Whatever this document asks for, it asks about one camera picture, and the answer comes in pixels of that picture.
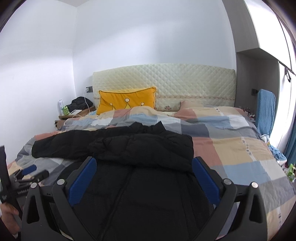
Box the black puffer jacket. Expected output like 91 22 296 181
32 123 213 240

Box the person's left hand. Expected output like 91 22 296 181
1 202 21 236

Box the plaid patchwork duvet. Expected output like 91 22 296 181
6 105 296 241

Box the wooden nightstand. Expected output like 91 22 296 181
54 105 96 130

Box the green drink carton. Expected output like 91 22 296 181
62 106 70 115

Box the white spray bottle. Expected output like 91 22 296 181
58 99 64 115

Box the white box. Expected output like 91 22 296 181
69 109 82 115

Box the blue cloth by bed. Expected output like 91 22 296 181
260 135 287 163

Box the black bag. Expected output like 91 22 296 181
67 96 93 112

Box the green package by window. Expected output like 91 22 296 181
285 164 295 183

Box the blue curtain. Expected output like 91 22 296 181
284 119 296 166

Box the cream floral pillow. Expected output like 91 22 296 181
154 98 204 111

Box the yellow crown cushion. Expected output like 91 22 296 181
96 86 157 115

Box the cream quilted headboard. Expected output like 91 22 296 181
92 63 237 106

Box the blue towel on chair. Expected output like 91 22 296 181
255 89 276 136

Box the curtain rod with hook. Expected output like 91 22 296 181
278 60 295 83

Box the white charging cable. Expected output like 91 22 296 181
71 91 93 119

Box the wall socket with charger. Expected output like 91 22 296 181
86 86 93 93

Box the black wall switch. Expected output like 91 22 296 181
251 89 258 96

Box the grey wall cabinet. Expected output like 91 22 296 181
223 1 295 151

